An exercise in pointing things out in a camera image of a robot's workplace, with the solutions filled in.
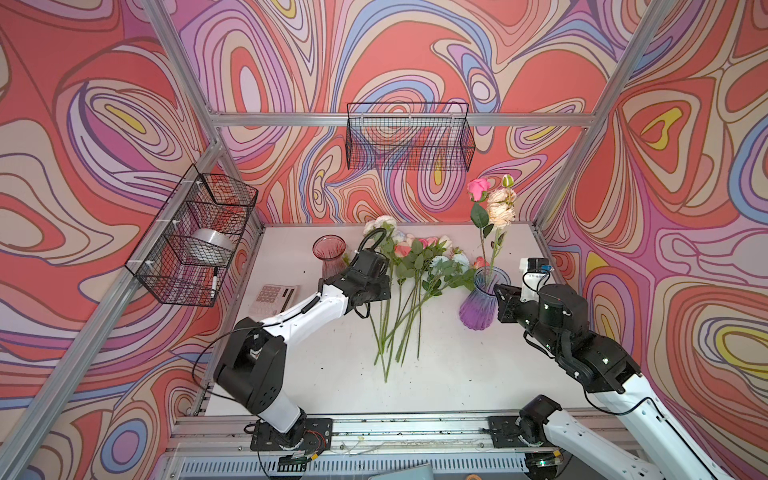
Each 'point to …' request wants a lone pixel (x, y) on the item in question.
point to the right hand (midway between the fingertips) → (498, 294)
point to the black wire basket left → (190, 247)
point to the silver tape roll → (211, 242)
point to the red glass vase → (329, 249)
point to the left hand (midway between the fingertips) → (391, 285)
